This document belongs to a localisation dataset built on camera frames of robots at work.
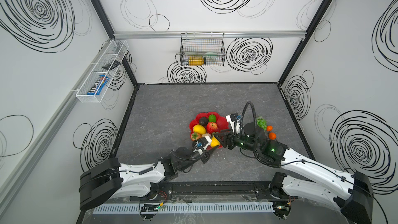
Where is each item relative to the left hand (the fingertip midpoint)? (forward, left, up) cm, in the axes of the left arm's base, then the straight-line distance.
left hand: (215, 142), depth 72 cm
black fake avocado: (+17, +6, -11) cm, 21 cm away
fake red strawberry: (+7, +10, -9) cm, 16 cm away
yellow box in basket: (+43, +12, +14) cm, 46 cm away
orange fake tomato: (+17, -34, -16) cm, 41 cm away
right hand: (+3, 0, +4) cm, 4 cm away
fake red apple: (+13, +1, -11) cm, 18 cm away
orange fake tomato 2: (+11, -34, -15) cm, 39 cm away
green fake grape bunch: (+18, -29, -12) cm, 36 cm away
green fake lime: (+20, +1, -12) cm, 23 cm away
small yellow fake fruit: (-1, +1, +1) cm, 2 cm away
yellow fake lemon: (+14, +9, -13) cm, 21 cm away
